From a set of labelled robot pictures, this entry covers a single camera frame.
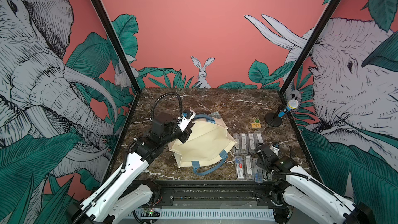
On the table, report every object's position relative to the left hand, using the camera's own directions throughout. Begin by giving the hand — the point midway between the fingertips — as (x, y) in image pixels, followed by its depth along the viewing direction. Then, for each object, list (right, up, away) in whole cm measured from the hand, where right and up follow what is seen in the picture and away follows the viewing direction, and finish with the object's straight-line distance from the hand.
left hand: (193, 121), depth 71 cm
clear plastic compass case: (+25, -18, +19) cm, 36 cm away
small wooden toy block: (+40, -6, +30) cm, 50 cm away
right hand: (+37, -22, +14) cm, 45 cm away
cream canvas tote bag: (+7, -17, +17) cm, 25 cm away
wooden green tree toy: (+42, -4, +33) cm, 53 cm away
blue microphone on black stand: (+50, -2, +33) cm, 60 cm away
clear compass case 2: (+39, -13, +22) cm, 47 cm away
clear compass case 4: (+29, -26, +11) cm, 41 cm away
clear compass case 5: (+34, -28, +10) cm, 45 cm away
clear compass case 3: (+25, -25, +15) cm, 38 cm away
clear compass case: (+29, -16, +20) cm, 39 cm away
